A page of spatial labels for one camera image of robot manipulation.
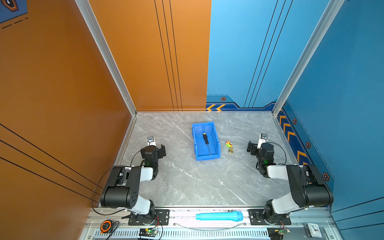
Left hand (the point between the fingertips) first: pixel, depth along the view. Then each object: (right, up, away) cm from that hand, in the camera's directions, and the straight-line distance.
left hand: (153, 144), depth 94 cm
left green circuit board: (+4, -39, -23) cm, 45 cm away
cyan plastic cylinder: (+45, -31, -23) cm, 59 cm away
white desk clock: (+81, -36, -26) cm, 92 cm away
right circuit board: (+65, -39, -24) cm, 79 cm away
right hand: (+65, +2, 0) cm, 65 cm away
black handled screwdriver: (+34, +2, +8) cm, 35 cm away
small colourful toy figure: (+49, -1, +5) cm, 49 cm away
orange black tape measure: (-15, -35, -25) cm, 45 cm away
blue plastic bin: (+31, -6, +2) cm, 32 cm away
